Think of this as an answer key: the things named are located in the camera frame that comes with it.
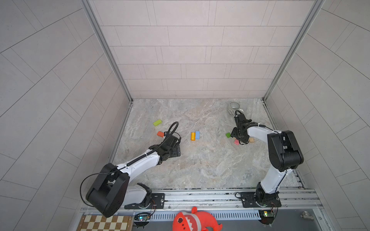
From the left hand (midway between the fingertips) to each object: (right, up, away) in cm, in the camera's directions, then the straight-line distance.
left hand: (176, 148), depth 88 cm
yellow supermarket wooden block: (+10, +7, +5) cm, 13 cm away
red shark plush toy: (+10, -23, -28) cm, 38 cm away
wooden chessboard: (-31, -26, -25) cm, 48 cm away
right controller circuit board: (+45, -27, -20) cm, 56 cm away
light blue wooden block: (+13, +7, +7) cm, 17 cm away
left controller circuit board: (-14, -26, -23) cm, 38 cm away
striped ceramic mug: (+40, +27, +15) cm, 50 cm away
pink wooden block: (+38, +4, +1) cm, 38 cm away
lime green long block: (-16, +15, +14) cm, 26 cm away
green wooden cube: (+34, +7, +8) cm, 35 cm away
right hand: (+39, +6, +10) cm, 41 cm away
